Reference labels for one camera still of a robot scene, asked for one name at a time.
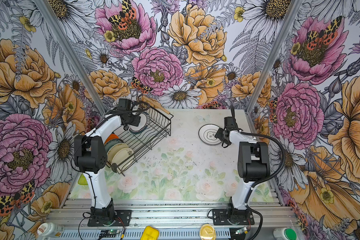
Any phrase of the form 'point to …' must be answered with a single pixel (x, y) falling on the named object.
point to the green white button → (284, 233)
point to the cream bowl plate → (122, 157)
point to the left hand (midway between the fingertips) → (133, 123)
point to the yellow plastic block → (150, 233)
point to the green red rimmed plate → (144, 122)
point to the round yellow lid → (207, 232)
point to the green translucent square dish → (82, 180)
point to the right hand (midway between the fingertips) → (220, 139)
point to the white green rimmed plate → (207, 133)
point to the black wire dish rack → (155, 125)
